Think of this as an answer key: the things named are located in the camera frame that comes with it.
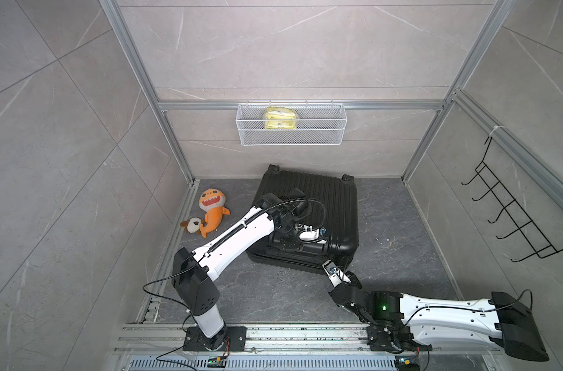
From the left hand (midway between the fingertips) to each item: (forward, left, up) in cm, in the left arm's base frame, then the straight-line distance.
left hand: (300, 236), depth 77 cm
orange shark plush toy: (+25, +37, -11) cm, 46 cm away
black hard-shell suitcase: (+14, -15, +2) cm, 21 cm away
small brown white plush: (+16, +45, -16) cm, 50 cm away
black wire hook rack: (-13, -61, +14) cm, 64 cm away
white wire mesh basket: (+49, -11, +11) cm, 52 cm away
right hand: (-10, -11, -11) cm, 19 cm away
